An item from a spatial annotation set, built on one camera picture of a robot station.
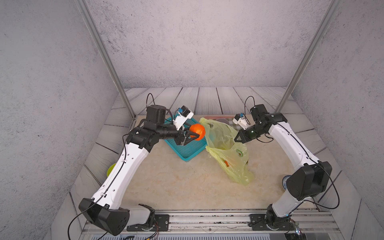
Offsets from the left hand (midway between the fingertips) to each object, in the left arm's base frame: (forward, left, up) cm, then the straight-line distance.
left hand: (196, 131), depth 65 cm
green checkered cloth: (+8, -19, -6) cm, 22 cm away
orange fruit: (-9, -14, -12) cm, 20 cm away
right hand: (+6, -21, -14) cm, 26 cm away
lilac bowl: (+35, -21, -29) cm, 50 cm away
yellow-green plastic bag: (-4, -18, -15) cm, 23 cm away
